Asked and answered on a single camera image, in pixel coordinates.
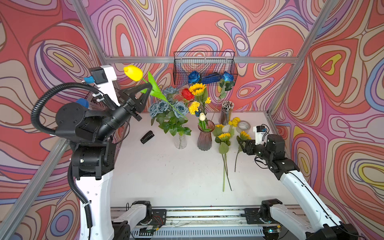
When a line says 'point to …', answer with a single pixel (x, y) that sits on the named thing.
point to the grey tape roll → (243, 126)
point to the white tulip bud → (201, 122)
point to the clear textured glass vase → (180, 142)
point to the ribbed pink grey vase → (204, 140)
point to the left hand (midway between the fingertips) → (154, 87)
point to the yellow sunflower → (244, 135)
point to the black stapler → (146, 137)
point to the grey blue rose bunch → (170, 114)
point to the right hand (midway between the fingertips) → (243, 144)
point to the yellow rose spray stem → (233, 123)
